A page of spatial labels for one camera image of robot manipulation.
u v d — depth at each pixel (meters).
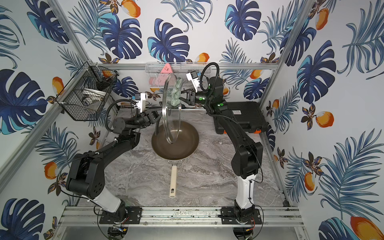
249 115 1.16
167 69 0.88
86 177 0.46
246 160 0.50
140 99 0.63
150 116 0.63
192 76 0.64
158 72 0.97
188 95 0.66
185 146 0.95
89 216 0.76
